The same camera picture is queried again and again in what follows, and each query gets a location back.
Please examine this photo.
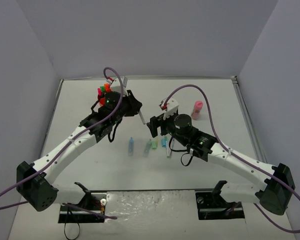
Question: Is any orange-capped black highlighter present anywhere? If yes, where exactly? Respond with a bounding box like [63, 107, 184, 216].
[104, 83, 111, 92]

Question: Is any pink-capped clear bottle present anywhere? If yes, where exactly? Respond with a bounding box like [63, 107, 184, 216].
[191, 101, 204, 120]

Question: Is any light blue highlighter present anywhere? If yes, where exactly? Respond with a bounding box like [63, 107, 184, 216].
[128, 137, 134, 156]

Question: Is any pink-capped black highlighter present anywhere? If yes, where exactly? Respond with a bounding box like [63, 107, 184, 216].
[97, 88, 103, 96]

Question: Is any green-capped white pen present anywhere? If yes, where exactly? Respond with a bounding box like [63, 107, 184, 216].
[164, 136, 170, 158]

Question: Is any magenta-capped white pen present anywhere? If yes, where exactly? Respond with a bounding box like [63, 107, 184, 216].
[139, 111, 146, 125]

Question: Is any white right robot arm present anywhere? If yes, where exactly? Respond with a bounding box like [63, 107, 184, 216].
[146, 113, 295, 216]

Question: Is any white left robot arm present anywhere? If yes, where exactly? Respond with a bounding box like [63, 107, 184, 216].
[16, 90, 142, 212]

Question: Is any orange round desk organizer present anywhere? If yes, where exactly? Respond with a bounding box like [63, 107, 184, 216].
[97, 90, 112, 107]

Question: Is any light blue cap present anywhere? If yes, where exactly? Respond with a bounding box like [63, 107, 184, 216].
[160, 138, 166, 148]

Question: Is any light green highlighter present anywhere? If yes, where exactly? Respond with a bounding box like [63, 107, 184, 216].
[143, 139, 152, 158]

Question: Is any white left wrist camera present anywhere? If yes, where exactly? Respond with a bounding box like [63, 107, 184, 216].
[106, 76, 128, 96]

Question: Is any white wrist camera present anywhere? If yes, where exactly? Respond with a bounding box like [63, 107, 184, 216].
[159, 97, 179, 120]
[106, 76, 128, 96]

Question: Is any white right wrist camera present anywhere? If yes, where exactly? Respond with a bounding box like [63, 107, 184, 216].
[159, 97, 179, 120]

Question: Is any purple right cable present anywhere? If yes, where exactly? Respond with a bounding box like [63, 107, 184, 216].
[163, 84, 300, 234]

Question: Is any aluminium table edge rail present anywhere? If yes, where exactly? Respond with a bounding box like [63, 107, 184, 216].
[230, 76, 268, 163]

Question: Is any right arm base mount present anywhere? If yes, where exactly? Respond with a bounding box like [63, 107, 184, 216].
[195, 180, 245, 221]

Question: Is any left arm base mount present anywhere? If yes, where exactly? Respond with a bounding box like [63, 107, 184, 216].
[57, 191, 108, 239]

